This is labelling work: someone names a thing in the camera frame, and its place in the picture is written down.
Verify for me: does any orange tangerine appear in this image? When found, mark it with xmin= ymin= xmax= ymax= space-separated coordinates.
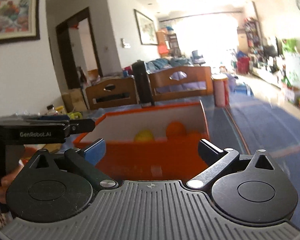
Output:
xmin=166 ymin=121 xmax=187 ymax=139

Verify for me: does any person's left hand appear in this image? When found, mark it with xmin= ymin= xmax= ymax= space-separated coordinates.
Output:
xmin=0 ymin=145 xmax=37 ymax=204

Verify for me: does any blue plaid tablecloth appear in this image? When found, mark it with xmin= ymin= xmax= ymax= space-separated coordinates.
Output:
xmin=93 ymin=94 xmax=300 ymax=239

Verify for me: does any green yellow mug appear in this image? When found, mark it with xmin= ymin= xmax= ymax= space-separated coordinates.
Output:
xmin=67 ymin=112 xmax=83 ymax=120

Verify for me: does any orange cardboard box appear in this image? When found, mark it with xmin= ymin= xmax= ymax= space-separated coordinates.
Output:
xmin=73 ymin=101 xmax=210 ymax=181

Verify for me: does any yellow lemon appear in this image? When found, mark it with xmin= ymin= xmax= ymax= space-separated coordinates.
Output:
xmin=134 ymin=129 xmax=155 ymax=142

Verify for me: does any pink cylindrical canister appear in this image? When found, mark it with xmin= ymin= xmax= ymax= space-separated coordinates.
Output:
xmin=211 ymin=73 xmax=229 ymax=107

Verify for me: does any wooden chair left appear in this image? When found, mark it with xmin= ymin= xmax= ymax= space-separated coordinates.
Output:
xmin=85 ymin=77 xmax=138 ymax=110

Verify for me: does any red basket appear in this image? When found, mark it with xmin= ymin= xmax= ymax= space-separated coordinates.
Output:
xmin=237 ymin=57 xmax=250 ymax=74

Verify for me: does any black tall thermos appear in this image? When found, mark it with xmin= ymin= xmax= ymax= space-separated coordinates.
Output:
xmin=132 ymin=60 xmax=155 ymax=107

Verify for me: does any framed floral painting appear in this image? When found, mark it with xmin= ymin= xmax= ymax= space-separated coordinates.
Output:
xmin=0 ymin=0 xmax=40 ymax=44

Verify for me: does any framed ink painting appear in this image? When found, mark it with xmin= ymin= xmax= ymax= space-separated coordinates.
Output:
xmin=134 ymin=9 xmax=158 ymax=46

